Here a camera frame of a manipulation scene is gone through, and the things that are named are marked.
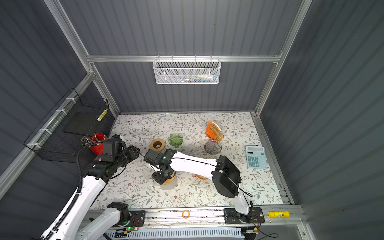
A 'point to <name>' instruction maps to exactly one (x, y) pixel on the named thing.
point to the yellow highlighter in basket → (102, 115)
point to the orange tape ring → (183, 215)
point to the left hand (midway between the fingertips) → (136, 150)
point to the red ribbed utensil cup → (98, 148)
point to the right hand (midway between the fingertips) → (161, 180)
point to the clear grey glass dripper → (212, 147)
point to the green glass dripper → (175, 140)
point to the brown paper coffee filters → (217, 130)
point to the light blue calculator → (256, 157)
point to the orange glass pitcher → (199, 176)
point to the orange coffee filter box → (210, 132)
